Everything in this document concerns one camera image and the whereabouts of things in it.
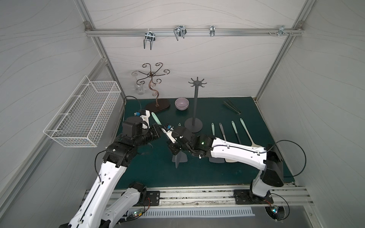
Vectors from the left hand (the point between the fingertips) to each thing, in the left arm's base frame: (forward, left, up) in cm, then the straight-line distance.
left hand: (164, 127), depth 67 cm
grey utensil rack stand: (+22, -16, -30) cm, 41 cm away
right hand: (-1, -1, -9) cm, 9 cm away
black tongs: (+44, -46, -29) cm, 70 cm away
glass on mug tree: (+39, +23, -9) cm, 46 cm away
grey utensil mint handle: (+23, -5, -30) cm, 38 cm away
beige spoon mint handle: (+9, -57, -32) cm, 66 cm away
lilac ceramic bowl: (+42, -6, -27) cm, 50 cm away
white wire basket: (+4, +40, +1) cm, 40 cm away
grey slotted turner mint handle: (+18, -46, -30) cm, 58 cm away
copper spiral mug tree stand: (+40, +14, -29) cm, 51 cm away
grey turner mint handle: (+3, +3, +2) cm, 5 cm away
